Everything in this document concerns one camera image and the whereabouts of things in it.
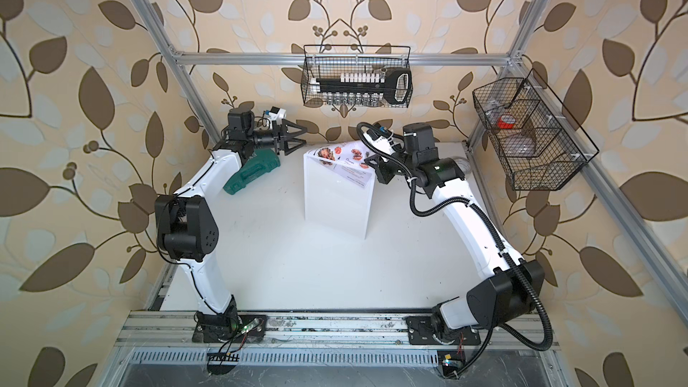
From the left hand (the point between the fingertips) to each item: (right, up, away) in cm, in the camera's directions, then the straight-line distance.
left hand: (301, 134), depth 80 cm
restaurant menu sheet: (+14, -8, -4) cm, 17 cm away
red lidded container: (+63, +4, +1) cm, 63 cm away
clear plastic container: (+62, -4, -7) cm, 62 cm away
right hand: (+20, -8, -4) cm, 22 cm away
